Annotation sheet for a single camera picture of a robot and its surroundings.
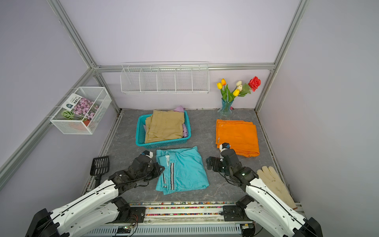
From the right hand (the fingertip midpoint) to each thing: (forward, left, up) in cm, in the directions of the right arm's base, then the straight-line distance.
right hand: (212, 159), depth 81 cm
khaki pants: (+29, +31, -5) cm, 42 cm away
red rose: (+35, -25, +24) cm, 50 cm away
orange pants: (+23, -23, -10) cm, 34 cm away
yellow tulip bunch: (+38, -19, +17) cm, 46 cm away
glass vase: (+39, -13, -4) cm, 42 cm away
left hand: (-5, +26, -2) cm, 27 cm away
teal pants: (-2, +16, -8) cm, 18 cm away
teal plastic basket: (+19, +45, -3) cm, 49 cm away
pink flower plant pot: (+18, +68, +23) cm, 74 cm away
